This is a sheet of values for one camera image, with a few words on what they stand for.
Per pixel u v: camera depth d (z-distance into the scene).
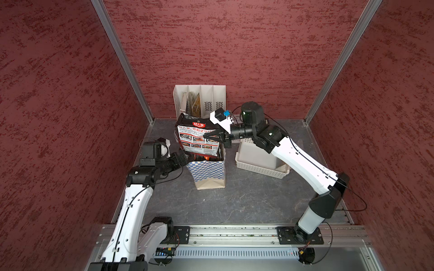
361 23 0.76
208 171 0.77
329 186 0.43
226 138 0.54
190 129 0.58
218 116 0.50
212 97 1.10
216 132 0.57
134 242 0.41
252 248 0.71
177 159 0.64
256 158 0.95
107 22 0.75
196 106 1.03
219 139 0.62
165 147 0.59
